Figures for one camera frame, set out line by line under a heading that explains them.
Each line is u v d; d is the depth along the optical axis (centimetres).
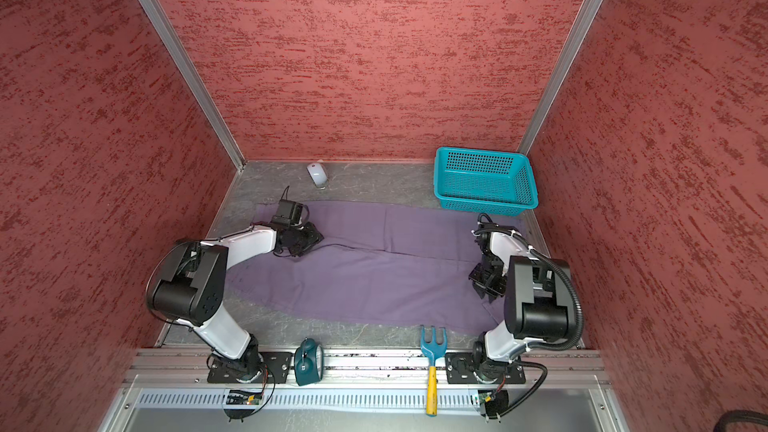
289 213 78
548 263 46
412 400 77
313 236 87
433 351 75
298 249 84
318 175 107
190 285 47
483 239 70
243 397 72
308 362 68
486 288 78
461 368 74
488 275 74
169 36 83
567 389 76
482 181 115
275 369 75
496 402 71
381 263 92
